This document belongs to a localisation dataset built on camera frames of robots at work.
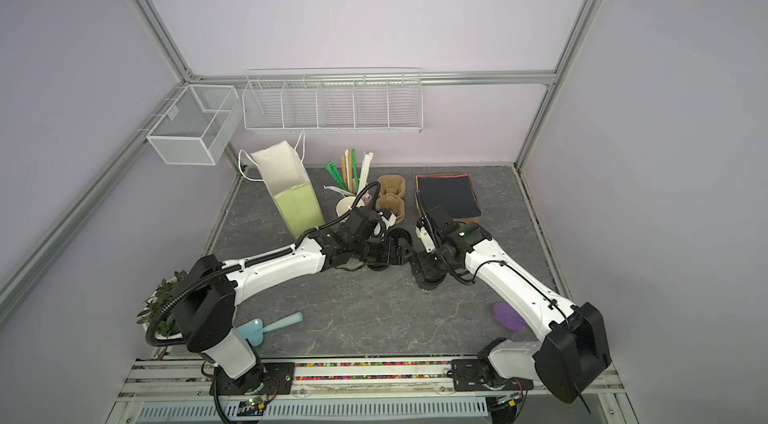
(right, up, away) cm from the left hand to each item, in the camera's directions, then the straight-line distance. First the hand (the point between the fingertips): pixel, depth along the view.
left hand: (406, 260), depth 79 cm
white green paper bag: (-40, +25, +21) cm, 52 cm away
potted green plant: (-55, -12, -12) cm, 57 cm away
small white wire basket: (-68, +40, +19) cm, 82 cm away
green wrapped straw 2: (-17, +27, +20) cm, 37 cm away
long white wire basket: (-24, +50, +20) cm, 59 cm away
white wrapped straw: (-13, +26, +20) cm, 35 cm away
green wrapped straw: (-23, +25, +17) cm, 38 cm away
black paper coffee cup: (+5, -1, -10) cm, 11 cm away
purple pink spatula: (+29, -17, +4) cm, 34 cm away
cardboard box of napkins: (+19, +19, +30) cm, 40 cm away
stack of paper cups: (-19, +15, +13) cm, 27 cm away
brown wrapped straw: (-18, +26, +21) cm, 38 cm away
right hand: (+6, -2, +1) cm, 7 cm away
